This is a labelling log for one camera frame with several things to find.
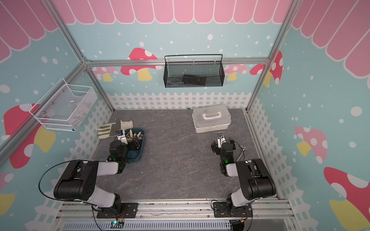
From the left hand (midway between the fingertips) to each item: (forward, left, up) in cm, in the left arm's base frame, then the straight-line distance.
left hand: (131, 138), depth 93 cm
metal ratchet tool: (-3, -74, -6) cm, 75 cm away
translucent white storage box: (+15, -53, +4) cm, 56 cm away
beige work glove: (+11, +24, -8) cm, 28 cm away
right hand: (+1, -60, 0) cm, 60 cm away
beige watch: (+5, -3, -3) cm, 7 cm away
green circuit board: (-46, -2, -11) cm, 47 cm away
